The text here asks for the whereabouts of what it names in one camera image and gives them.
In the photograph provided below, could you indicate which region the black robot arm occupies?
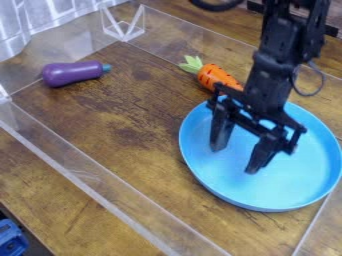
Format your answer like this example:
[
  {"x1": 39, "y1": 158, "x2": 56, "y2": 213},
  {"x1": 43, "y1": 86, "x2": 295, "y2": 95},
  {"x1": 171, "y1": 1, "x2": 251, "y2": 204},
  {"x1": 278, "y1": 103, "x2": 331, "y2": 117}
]
[{"x1": 207, "y1": 0, "x2": 330, "y2": 174}]

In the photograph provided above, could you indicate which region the blue object at corner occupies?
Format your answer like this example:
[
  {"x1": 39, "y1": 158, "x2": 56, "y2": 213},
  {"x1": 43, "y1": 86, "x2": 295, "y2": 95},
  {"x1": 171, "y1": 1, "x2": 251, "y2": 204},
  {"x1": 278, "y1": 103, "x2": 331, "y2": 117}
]
[{"x1": 0, "y1": 219, "x2": 28, "y2": 256}]

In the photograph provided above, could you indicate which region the orange toy carrot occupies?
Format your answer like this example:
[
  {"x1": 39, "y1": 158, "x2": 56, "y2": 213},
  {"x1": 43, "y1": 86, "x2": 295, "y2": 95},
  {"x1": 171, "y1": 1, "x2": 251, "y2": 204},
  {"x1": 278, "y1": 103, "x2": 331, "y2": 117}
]
[{"x1": 179, "y1": 55, "x2": 243, "y2": 91}]

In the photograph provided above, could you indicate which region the purple toy eggplant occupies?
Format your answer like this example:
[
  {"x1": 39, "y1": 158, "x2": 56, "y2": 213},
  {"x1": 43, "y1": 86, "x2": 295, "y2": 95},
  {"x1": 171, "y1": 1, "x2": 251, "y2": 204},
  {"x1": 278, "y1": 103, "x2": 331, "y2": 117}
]
[{"x1": 42, "y1": 60, "x2": 112, "y2": 88}]

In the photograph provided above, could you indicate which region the blue round tray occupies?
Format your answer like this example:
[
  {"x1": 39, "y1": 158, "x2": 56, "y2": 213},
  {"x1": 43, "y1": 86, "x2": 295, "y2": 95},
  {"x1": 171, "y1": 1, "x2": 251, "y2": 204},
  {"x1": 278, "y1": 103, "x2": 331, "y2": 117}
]
[{"x1": 179, "y1": 103, "x2": 342, "y2": 212}]

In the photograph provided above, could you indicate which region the white checkered curtain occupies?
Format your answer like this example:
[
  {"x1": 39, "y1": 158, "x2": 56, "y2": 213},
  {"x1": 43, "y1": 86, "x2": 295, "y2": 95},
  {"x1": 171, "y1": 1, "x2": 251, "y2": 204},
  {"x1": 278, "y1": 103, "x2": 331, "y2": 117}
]
[{"x1": 0, "y1": 0, "x2": 126, "y2": 62}]

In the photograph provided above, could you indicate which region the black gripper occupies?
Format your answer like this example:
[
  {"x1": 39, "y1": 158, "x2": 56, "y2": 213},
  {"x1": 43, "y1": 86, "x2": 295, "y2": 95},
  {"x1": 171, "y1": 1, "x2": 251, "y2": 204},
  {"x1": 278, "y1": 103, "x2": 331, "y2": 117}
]
[{"x1": 207, "y1": 51, "x2": 306, "y2": 174}]

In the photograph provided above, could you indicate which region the clear acrylic enclosure wall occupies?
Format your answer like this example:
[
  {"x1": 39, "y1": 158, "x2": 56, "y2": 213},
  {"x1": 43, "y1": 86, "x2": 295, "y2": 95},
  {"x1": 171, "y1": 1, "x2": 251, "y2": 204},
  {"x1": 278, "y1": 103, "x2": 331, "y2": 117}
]
[{"x1": 0, "y1": 0, "x2": 342, "y2": 256}]

